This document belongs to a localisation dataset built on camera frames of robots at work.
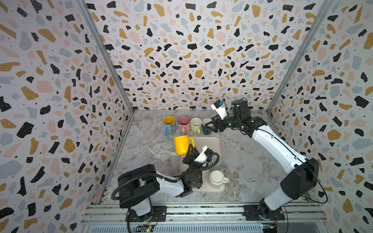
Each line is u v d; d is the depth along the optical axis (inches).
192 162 26.9
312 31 31.2
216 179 30.8
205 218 28.8
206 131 39.5
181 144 30.2
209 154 25.6
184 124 39.5
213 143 39.4
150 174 19.2
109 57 34.7
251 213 28.9
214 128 27.4
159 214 28.9
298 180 16.7
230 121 26.1
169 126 39.3
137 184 18.7
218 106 26.3
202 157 26.5
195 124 40.3
